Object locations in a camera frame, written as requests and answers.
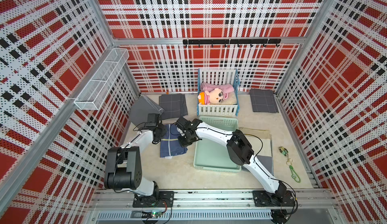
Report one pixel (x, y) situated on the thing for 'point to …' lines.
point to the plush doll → (215, 96)
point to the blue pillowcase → (170, 145)
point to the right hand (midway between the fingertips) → (185, 143)
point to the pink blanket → (226, 88)
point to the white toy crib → (230, 106)
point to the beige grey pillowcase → (261, 142)
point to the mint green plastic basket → (211, 155)
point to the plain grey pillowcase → (140, 108)
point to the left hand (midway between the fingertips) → (166, 130)
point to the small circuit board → (150, 214)
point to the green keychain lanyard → (294, 175)
